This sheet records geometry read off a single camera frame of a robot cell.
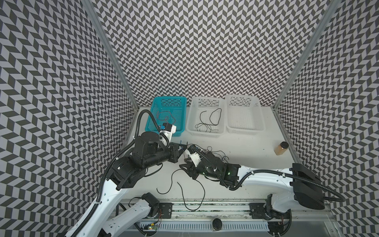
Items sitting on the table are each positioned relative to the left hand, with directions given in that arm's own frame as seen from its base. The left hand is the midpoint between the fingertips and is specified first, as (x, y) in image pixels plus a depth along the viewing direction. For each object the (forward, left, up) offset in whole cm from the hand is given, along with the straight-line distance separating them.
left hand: (187, 148), depth 60 cm
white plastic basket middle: (+44, -11, -32) cm, 55 cm away
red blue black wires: (+17, -12, -32) cm, 38 cm away
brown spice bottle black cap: (+13, -55, -27) cm, 63 cm away
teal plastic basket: (+51, +17, -31) cm, 62 cm away
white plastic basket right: (+47, -41, -33) cm, 70 cm away
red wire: (+40, +20, -30) cm, 54 cm away
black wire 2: (+49, -10, -31) cm, 59 cm away
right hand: (+1, +3, -14) cm, 15 cm away
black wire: (+44, -14, -31) cm, 56 cm away
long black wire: (-5, +11, -33) cm, 36 cm away
